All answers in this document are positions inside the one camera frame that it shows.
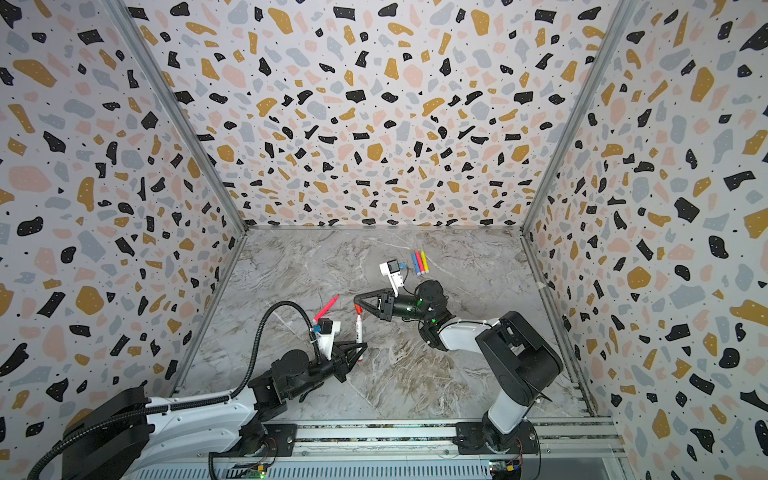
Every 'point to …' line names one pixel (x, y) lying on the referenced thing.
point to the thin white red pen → (359, 329)
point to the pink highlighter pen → (419, 262)
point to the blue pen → (415, 264)
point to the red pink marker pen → (326, 308)
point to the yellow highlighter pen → (424, 261)
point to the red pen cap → (358, 308)
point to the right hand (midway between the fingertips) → (352, 301)
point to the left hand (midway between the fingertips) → (366, 343)
